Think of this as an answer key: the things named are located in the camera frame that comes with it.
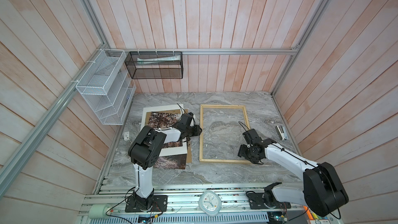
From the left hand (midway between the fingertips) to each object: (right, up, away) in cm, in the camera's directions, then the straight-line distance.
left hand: (200, 132), depth 98 cm
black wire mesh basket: (-31, +46, +7) cm, 55 cm away
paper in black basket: (-34, +43, -9) cm, 56 cm away
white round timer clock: (+4, -29, -26) cm, 39 cm away
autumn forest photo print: (-23, +8, +7) cm, 25 cm away
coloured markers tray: (+51, -35, -29) cm, 68 cm away
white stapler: (+52, 0, -1) cm, 52 cm away
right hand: (+24, -12, -9) cm, 28 cm away
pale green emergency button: (-45, -29, -33) cm, 62 cm away
